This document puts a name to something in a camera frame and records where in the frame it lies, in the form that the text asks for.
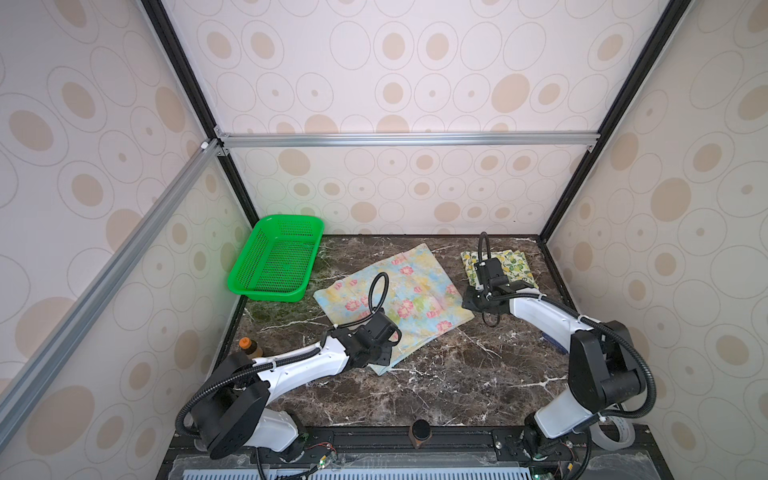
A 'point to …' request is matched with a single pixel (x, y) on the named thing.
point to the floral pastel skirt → (410, 287)
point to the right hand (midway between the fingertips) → (468, 299)
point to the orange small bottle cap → (245, 342)
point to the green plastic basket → (276, 260)
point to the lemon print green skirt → (513, 261)
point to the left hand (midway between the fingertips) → (392, 348)
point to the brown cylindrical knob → (419, 432)
